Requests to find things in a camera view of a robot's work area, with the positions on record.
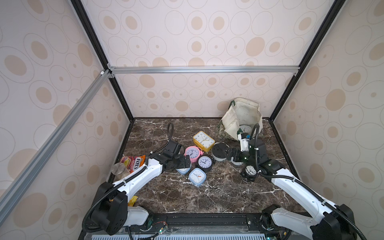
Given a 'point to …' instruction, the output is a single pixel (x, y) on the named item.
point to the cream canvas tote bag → (241, 117)
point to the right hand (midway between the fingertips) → (233, 149)
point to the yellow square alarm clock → (203, 141)
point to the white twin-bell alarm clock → (245, 128)
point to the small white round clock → (236, 163)
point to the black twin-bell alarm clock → (205, 162)
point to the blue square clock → (183, 171)
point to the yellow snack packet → (132, 200)
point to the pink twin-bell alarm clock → (194, 152)
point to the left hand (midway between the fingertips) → (189, 162)
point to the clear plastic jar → (119, 171)
